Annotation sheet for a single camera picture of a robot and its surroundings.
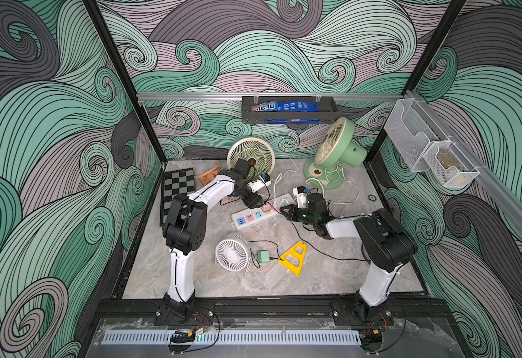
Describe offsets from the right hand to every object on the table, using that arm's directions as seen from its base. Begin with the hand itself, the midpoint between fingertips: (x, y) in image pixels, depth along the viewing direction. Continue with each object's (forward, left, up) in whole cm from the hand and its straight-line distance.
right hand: (281, 208), depth 95 cm
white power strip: (-1, +4, +1) cm, 5 cm away
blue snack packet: (+32, -5, +30) cm, 44 cm away
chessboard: (+17, +51, -2) cm, 54 cm away
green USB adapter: (-20, +8, -2) cm, 22 cm away
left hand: (+4, +11, +4) cm, 12 cm away
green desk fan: (+14, -21, +21) cm, 33 cm away
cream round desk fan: (+25, +12, +13) cm, 31 cm away
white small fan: (-21, +19, +5) cm, 29 cm away
